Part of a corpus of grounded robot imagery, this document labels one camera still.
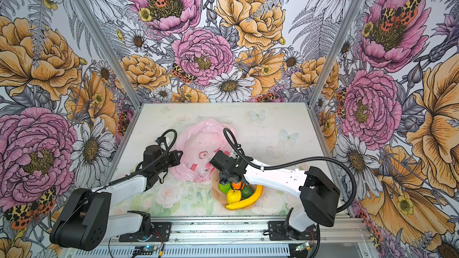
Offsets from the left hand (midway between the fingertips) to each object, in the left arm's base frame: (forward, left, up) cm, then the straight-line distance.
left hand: (183, 156), depth 91 cm
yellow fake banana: (-22, -31, +2) cm, 38 cm away
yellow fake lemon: (-20, -25, +3) cm, 32 cm away
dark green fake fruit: (-18, -31, +1) cm, 36 cm away
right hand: (-12, -23, +3) cm, 26 cm away
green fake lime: (-17, -21, +2) cm, 27 cm away
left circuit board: (-37, +9, -6) cm, 38 cm away
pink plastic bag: (+12, -6, -4) cm, 14 cm away
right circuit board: (-37, -53, -5) cm, 65 cm away
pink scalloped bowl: (-19, -20, -2) cm, 28 cm away
